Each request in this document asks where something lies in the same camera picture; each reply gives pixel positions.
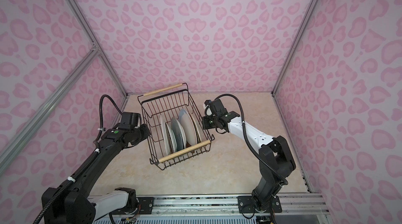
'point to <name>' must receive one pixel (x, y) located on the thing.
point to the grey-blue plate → (179, 134)
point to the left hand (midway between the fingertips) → (149, 129)
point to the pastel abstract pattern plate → (189, 127)
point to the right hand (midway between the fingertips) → (204, 121)
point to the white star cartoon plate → (197, 130)
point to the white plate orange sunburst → (172, 141)
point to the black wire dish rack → (168, 102)
